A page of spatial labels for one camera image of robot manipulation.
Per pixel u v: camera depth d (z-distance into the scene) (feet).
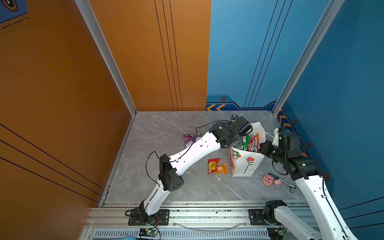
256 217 2.37
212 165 2.90
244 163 2.45
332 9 2.29
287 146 1.73
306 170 1.50
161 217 2.42
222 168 2.91
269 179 2.72
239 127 1.79
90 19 2.38
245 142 2.43
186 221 2.39
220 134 1.67
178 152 1.65
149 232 2.31
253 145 2.52
